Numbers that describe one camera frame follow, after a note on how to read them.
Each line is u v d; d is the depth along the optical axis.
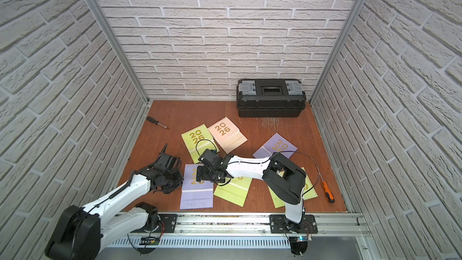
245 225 0.76
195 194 0.81
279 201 0.80
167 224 0.74
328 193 0.81
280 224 0.74
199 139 1.00
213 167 0.66
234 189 0.83
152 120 1.09
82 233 0.40
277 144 0.97
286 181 0.47
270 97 0.99
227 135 1.01
